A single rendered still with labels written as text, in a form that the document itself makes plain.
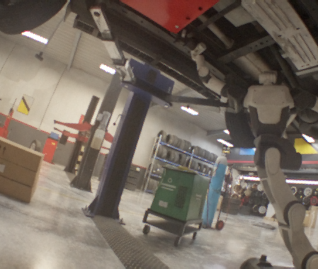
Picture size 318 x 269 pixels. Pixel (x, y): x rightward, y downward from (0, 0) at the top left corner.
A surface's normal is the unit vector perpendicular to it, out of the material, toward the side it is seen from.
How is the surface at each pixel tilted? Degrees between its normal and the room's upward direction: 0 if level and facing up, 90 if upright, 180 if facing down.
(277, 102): 92
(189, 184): 90
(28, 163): 90
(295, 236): 114
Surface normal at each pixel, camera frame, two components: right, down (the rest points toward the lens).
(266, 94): -0.46, -0.31
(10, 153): 0.50, -0.07
